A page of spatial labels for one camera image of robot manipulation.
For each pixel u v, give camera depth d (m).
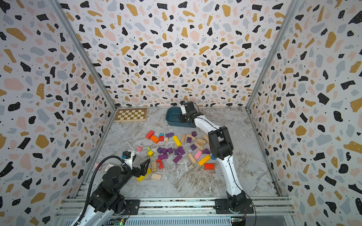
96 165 0.88
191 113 0.85
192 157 0.92
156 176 0.84
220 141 0.63
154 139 1.00
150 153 0.92
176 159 0.92
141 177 0.72
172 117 1.18
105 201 0.56
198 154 0.93
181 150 0.95
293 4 0.71
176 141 1.00
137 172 0.69
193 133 1.03
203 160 0.90
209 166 0.88
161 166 0.88
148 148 0.94
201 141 0.98
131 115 1.13
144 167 0.70
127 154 0.65
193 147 0.97
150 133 1.03
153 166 0.88
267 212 0.74
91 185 0.52
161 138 1.00
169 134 1.04
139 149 0.96
